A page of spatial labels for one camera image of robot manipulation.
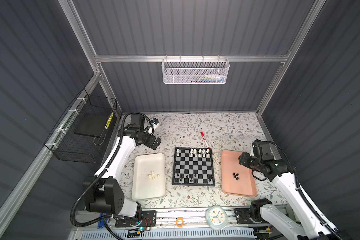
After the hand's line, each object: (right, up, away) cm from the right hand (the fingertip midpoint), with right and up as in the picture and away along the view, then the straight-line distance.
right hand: (244, 159), depth 79 cm
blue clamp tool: (-72, -28, -9) cm, 78 cm away
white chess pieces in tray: (-51, -11, +7) cm, 53 cm away
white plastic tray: (-56, -17, +5) cm, 59 cm away
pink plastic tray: (+2, -15, +3) cm, 16 cm away
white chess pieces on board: (-27, +1, +16) cm, 31 cm away
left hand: (-51, +11, +5) cm, 53 cm away
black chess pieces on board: (-29, -13, +4) cm, 31 cm away
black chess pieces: (-3, -11, +7) cm, 14 cm away
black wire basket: (-83, +12, -7) cm, 84 cm away
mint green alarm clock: (-17, -27, -7) cm, 32 cm away
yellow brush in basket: (-73, +21, 0) cm, 76 cm away
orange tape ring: (-33, -29, -7) cm, 45 cm away
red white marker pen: (-18, +8, +25) cm, 32 cm away
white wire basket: (-23, +65, +44) cm, 82 cm away
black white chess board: (-27, -7, +11) cm, 30 cm away
